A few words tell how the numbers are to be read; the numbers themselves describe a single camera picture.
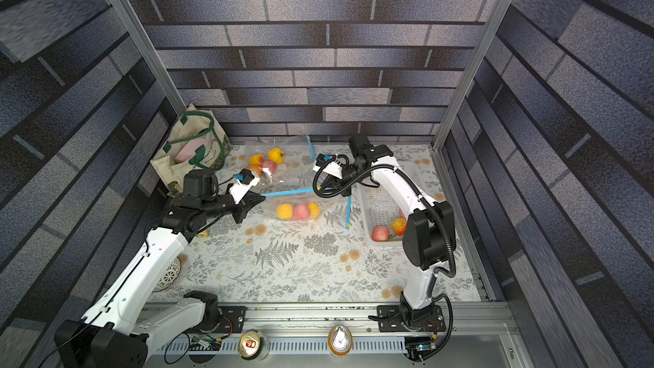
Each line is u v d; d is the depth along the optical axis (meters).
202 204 0.58
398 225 0.88
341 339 0.62
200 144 0.95
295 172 1.10
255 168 1.04
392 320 0.73
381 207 1.00
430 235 0.47
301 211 0.86
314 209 0.92
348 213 0.98
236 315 0.74
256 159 1.07
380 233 0.85
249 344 0.61
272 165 1.07
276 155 1.10
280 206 0.87
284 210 0.85
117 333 0.38
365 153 0.63
